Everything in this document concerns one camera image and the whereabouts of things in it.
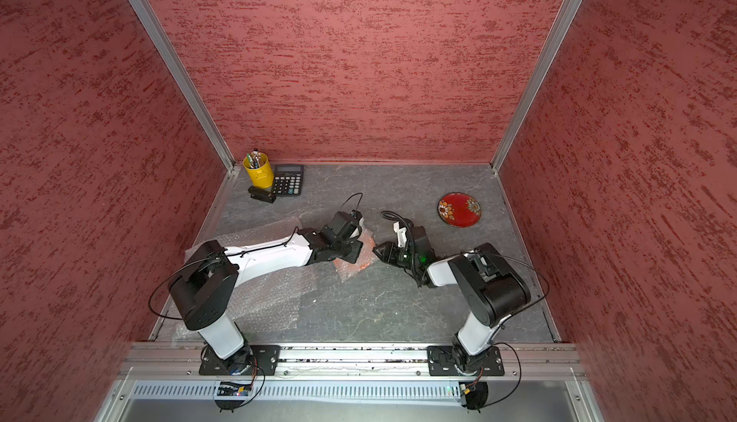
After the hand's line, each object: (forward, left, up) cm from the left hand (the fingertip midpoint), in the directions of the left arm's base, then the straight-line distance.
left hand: (355, 252), depth 89 cm
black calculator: (+33, +29, -3) cm, 45 cm away
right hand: (+1, -7, -3) cm, 7 cm away
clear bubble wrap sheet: (-17, +27, -4) cm, 32 cm away
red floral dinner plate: (+21, -39, -5) cm, 44 cm away
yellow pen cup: (+31, +37, +2) cm, 48 cm away
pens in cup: (+31, +37, +11) cm, 50 cm away
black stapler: (+26, +38, -3) cm, 46 cm away
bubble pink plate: (-11, +12, -4) cm, 17 cm away
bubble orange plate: (-6, +2, -1) cm, 6 cm away
